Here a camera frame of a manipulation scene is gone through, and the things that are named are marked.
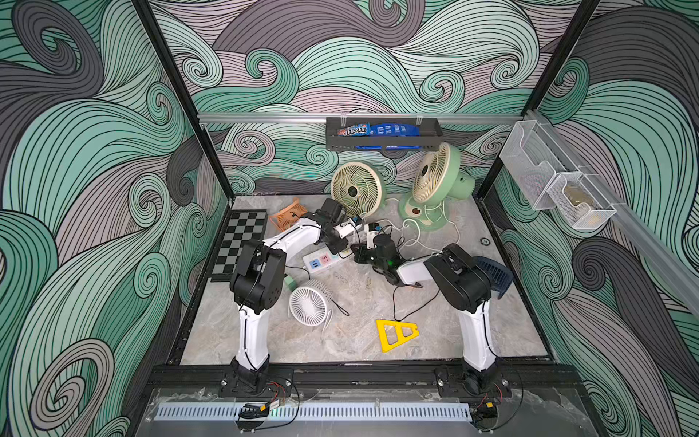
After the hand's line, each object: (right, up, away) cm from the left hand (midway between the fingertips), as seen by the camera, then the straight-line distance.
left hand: (341, 238), depth 97 cm
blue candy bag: (+14, +38, -4) cm, 41 cm away
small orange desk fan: (-20, +8, +4) cm, 22 cm away
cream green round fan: (+7, +19, +7) cm, 21 cm away
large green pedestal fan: (+32, +20, -9) cm, 39 cm away
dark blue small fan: (+49, -10, -15) cm, 53 cm away
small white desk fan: (-9, -18, -18) cm, 27 cm away
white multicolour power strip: (-8, -8, -1) cm, 12 cm away
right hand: (+5, -3, +4) cm, 7 cm away
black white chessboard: (-39, +4, +9) cm, 41 cm away
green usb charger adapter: (-17, -15, -7) cm, 23 cm away
